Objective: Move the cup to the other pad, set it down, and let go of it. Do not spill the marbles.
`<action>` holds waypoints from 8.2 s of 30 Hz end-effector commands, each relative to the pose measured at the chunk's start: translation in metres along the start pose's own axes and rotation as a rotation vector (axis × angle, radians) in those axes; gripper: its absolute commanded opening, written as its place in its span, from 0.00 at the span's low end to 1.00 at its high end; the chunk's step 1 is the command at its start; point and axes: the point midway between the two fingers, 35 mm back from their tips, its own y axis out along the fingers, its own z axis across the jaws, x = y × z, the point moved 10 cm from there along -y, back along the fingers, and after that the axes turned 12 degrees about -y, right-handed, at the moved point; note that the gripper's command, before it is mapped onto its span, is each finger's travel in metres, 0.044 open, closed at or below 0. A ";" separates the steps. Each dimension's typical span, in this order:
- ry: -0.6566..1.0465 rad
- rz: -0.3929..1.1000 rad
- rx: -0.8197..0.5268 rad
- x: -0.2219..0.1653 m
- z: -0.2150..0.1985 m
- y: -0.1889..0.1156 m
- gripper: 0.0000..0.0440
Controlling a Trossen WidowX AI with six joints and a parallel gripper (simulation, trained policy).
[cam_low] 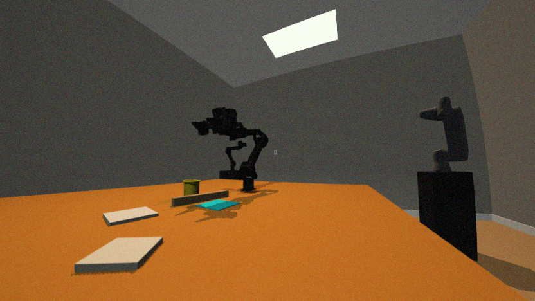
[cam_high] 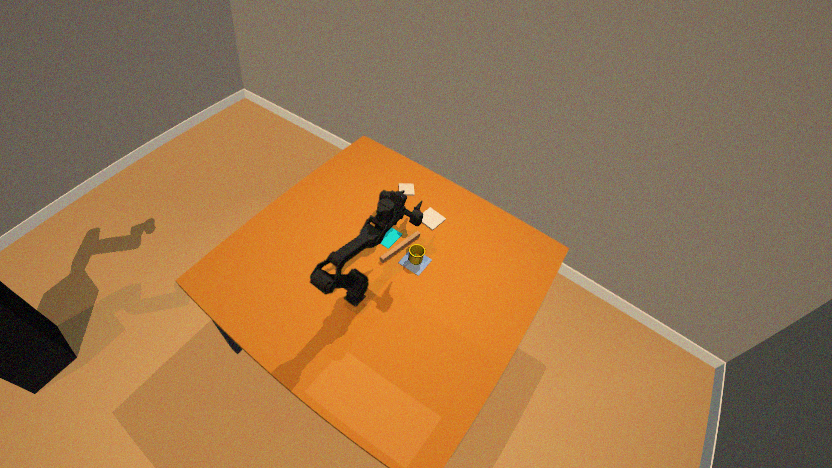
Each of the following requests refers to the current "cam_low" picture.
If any beige flat rectangular pad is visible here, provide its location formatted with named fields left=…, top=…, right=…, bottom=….
left=103, top=206, right=159, bottom=226

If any beige flat slab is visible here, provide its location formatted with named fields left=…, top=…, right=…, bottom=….
left=74, top=236, right=163, bottom=272

